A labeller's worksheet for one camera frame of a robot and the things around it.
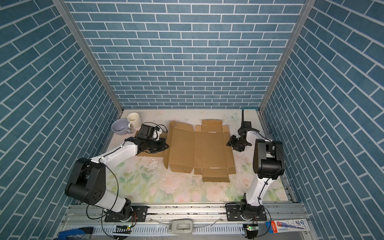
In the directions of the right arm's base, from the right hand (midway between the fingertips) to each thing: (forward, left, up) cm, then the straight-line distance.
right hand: (229, 143), depth 98 cm
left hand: (-9, +37, +8) cm, 39 cm away
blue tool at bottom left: (-55, +78, +1) cm, 95 cm away
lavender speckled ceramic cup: (+6, +77, +3) cm, 78 cm away
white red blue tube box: (-43, -25, -1) cm, 50 cm away
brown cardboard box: (-15, +41, +8) cm, 44 cm away
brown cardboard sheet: (-3, +16, -3) cm, 16 cm away
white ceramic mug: (+9, +65, +8) cm, 66 cm away
